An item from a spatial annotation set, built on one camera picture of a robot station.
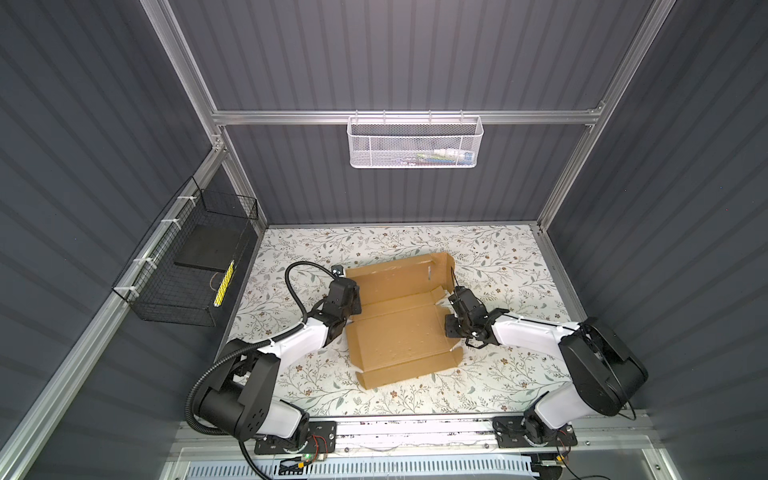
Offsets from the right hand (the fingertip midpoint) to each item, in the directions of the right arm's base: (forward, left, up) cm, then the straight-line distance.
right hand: (452, 326), depth 93 cm
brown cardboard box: (-2, +15, +2) cm, 16 cm away
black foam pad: (+7, +65, +31) cm, 72 cm away
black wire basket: (+2, +70, +29) cm, 76 cm away
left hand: (+7, +32, +9) cm, 34 cm away
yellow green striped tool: (-3, +59, +28) cm, 65 cm away
